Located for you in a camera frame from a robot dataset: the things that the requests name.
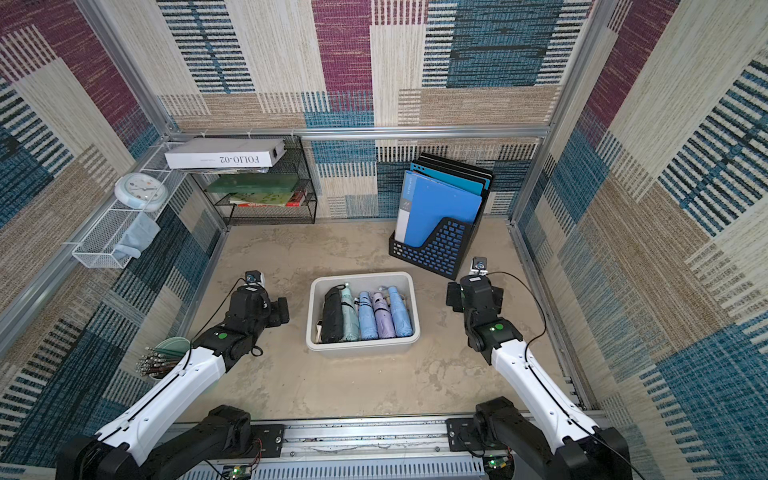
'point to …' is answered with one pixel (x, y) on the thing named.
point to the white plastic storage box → (370, 281)
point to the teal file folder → (475, 185)
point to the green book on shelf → (254, 183)
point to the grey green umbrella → (350, 327)
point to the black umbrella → (332, 320)
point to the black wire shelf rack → (283, 194)
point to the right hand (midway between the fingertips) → (472, 282)
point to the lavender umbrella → (383, 315)
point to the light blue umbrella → (367, 316)
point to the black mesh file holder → (448, 247)
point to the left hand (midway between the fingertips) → (270, 301)
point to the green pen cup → (164, 357)
